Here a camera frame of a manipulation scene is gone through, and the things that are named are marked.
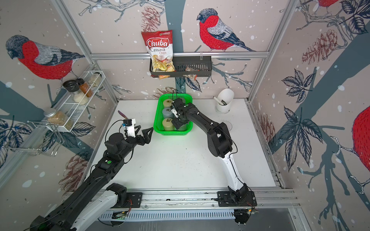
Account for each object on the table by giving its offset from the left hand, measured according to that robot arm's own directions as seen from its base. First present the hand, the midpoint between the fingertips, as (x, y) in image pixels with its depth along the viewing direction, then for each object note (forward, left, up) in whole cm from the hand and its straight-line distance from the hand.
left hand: (148, 124), depth 76 cm
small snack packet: (+38, -21, +10) cm, 45 cm away
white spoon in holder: (+31, -44, -13) cm, 55 cm away
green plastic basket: (+36, -20, -16) cm, 44 cm away
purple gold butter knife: (+28, +32, -26) cm, 50 cm away
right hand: (+14, -15, -17) cm, 27 cm away
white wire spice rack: (-10, +46, +3) cm, 47 cm away
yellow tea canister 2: (+11, -8, -16) cm, 21 cm away
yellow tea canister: (+31, -5, -16) cm, 35 cm away
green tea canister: (+7, -19, -12) cm, 23 cm away
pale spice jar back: (+25, +34, +10) cm, 44 cm away
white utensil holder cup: (+35, -51, -11) cm, 62 cm away
